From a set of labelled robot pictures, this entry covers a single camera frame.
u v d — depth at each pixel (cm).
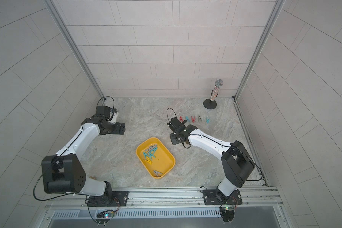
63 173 41
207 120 102
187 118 104
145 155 85
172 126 67
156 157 85
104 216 65
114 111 79
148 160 83
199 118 105
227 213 66
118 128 77
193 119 104
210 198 71
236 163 43
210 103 112
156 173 79
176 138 60
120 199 71
